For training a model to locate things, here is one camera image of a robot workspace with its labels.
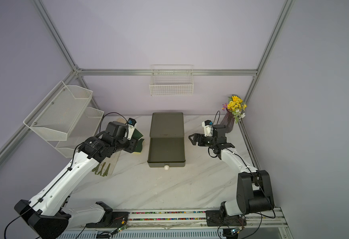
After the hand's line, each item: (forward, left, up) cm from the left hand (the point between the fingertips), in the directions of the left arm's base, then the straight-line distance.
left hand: (131, 142), depth 74 cm
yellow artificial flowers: (+28, -61, -1) cm, 67 cm away
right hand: (+10, -34, -11) cm, 37 cm away
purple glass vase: (+35, -62, -22) cm, 75 cm away
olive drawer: (0, -17, -10) cm, 20 cm away
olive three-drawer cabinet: (+16, -17, -4) cm, 23 cm away
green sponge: (+2, -3, +4) cm, 5 cm away
